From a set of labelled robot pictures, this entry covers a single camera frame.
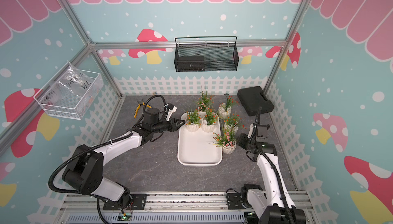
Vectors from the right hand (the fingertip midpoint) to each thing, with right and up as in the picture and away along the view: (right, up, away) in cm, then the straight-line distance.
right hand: (240, 139), depth 83 cm
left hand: (-31, +8, +2) cm, 32 cm away
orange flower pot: (-26, +9, +6) cm, 28 cm away
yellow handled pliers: (-68, +18, +29) cm, 76 cm away
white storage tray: (-22, -7, +9) cm, 25 cm away
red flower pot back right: (-6, +17, +19) cm, 26 cm away
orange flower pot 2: (-17, +9, +11) cm, 22 cm away
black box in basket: (-27, +43, +7) cm, 52 cm away
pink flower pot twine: (-8, 0, -3) cm, 8 cm away
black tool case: (+16, +25, +31) cm, 43 cm away
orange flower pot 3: (-2, +8, +9) cm, 12 cm away
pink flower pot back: (-19, +21, +14) cm, 32 cm away
